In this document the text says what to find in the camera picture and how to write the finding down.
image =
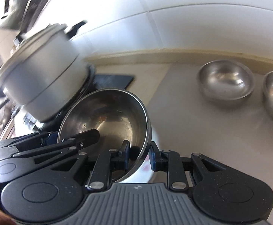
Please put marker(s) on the silver pressure cooker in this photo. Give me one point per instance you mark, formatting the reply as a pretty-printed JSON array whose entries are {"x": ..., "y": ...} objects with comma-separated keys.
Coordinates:
[{"x": 40, "y": 70}]

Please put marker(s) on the black range hood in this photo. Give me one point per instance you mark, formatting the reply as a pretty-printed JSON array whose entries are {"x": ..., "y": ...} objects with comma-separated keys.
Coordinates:
[{"x": 21, "y": 0}]

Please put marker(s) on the small white floral plate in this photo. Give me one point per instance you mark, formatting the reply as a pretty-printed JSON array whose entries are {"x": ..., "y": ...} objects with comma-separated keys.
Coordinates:
[{"x": 156, "y": 140}]

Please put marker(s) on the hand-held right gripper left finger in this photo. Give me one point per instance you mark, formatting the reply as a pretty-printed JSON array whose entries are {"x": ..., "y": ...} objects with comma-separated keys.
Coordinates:
[{"x": 126, "y": 155}]

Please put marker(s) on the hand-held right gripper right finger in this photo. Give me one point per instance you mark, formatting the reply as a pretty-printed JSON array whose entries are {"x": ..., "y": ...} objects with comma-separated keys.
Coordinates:
[{"x": 153, "y": 160}]

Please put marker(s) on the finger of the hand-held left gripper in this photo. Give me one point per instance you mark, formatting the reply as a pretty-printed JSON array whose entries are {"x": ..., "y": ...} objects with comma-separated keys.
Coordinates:
[
  {"x": 49, "y": 138},
  {"x": 87, "y": 137}
]

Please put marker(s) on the black gas stove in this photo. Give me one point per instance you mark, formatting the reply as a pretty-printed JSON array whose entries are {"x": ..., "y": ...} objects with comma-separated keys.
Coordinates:
[{"x": 113, "y": 80}]

